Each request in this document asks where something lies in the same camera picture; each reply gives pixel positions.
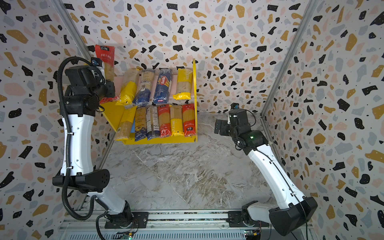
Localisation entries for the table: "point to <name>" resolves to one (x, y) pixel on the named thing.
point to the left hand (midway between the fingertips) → (103, 76)
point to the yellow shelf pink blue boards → (121, 118)
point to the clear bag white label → (152, 122)
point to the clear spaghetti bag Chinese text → (140, 123)
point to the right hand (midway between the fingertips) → (222, 120)
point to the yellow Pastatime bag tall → (176, 120)
